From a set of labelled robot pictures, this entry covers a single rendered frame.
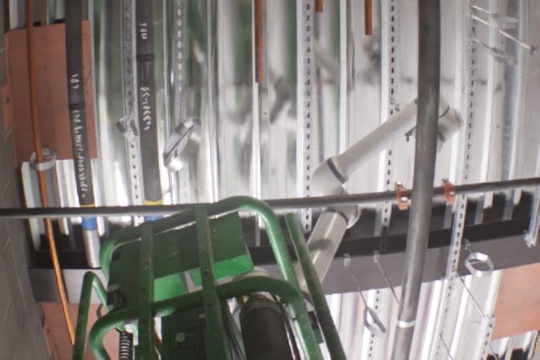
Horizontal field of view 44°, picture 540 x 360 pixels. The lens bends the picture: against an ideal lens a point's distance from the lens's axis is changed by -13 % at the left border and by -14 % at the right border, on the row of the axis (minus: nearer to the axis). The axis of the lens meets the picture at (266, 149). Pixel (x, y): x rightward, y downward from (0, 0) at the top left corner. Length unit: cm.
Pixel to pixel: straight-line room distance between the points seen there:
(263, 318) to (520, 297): 289
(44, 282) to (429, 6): 225
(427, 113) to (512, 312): 209
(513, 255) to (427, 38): 169
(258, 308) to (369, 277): 195
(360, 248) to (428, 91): 135
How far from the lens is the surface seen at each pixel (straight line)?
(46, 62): 338
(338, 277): 361
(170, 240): 215
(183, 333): 183
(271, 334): 165
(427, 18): 259
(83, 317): 204
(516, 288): 435
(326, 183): 293
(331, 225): 291
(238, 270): 211
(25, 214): 283
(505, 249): 389
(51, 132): 347
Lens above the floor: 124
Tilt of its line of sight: 68 degrees up
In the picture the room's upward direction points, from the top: 18 degrees counter-clockwise
